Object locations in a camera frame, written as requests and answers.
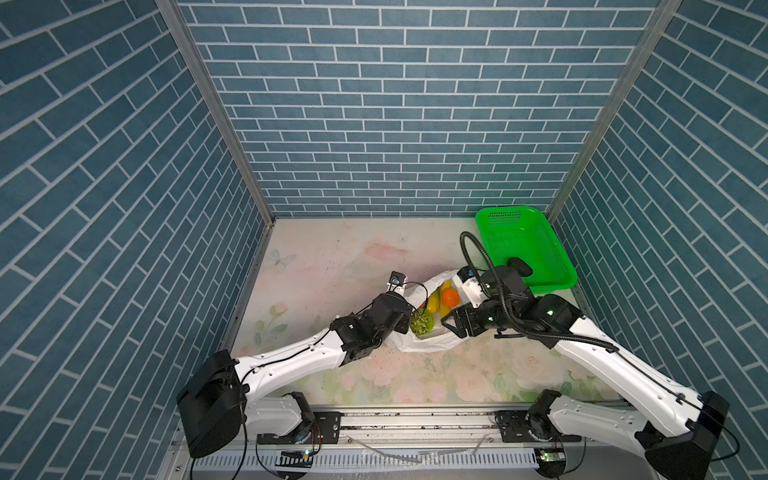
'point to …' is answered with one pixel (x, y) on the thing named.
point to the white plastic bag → (440, 338)
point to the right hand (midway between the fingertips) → (449, 312)
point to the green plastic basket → (525, 232)
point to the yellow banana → (433, 301)
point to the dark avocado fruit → (520, 266)
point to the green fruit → (422, 322)
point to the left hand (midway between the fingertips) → (408, 304)
